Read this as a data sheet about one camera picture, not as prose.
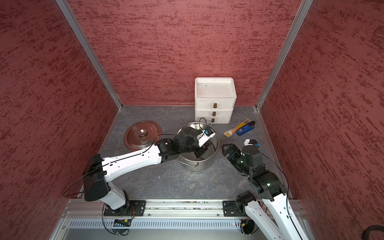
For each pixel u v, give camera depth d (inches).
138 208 29.1
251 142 25.0
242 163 22.3
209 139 24.9
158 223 30.5
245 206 24.5
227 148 24.4
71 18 29.3
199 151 25.4
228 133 40.7
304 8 28.1
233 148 24.3
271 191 17.5
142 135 39.4
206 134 24.1
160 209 29.8
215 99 36.3
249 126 41.5
